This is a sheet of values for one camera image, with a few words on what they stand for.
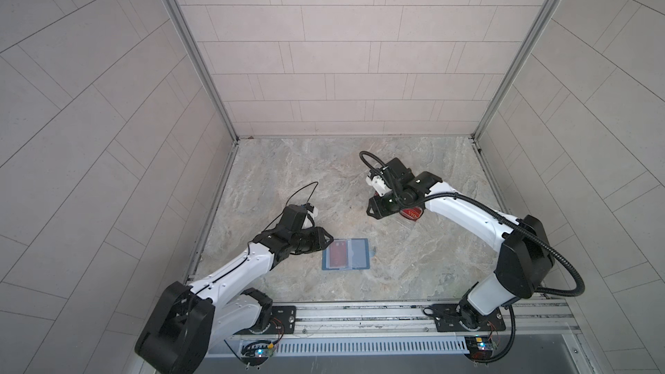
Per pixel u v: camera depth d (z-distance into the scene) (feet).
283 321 2.30
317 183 3.34
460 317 2.10
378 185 2.46
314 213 2.55
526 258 1.41
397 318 2.38
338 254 2.71
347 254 2.73
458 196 1.71
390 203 2.28
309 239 2.35
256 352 2.12
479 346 2.23
